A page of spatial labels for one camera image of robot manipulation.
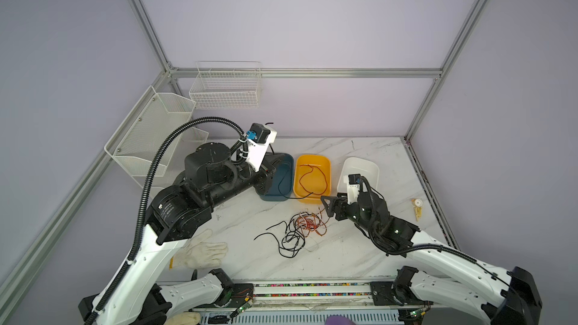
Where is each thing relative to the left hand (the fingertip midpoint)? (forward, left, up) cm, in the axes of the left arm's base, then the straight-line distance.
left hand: (279, 158), depth 53 cm
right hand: (+4, -15, -25) cm, 29 cm away
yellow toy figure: (+10, -56, -43) cm, 72 cm away
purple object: (-28, -18, -47) cm, 58 cm away
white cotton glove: (-9, +32, -45) cm, 56 cm away
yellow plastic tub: (+24, -12, -43) cm, 50 cm away
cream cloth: (-28, +30, -45) cm, 61 cm away
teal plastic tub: (+19, +1, -40) cm, 44 cm away
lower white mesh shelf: (+6, +43, -13) cm, 45 cm away
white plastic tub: (+30, -39, -43) cm, 66 cm away
